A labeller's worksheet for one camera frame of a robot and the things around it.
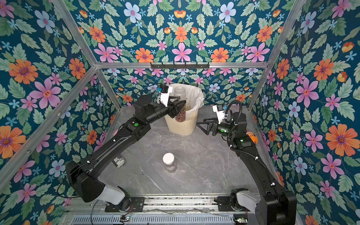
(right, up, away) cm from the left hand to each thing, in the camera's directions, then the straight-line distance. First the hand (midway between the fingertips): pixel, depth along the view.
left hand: (183, 98), depth 64 cm
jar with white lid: (-8, -32, +10) cm, 34 cm away
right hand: (+11, -10, +5) cm, 16 cm away
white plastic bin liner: (+6, +4, +23) cm, 24 cm away
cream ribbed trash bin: (0, -16, +28) cm, 32 cm away
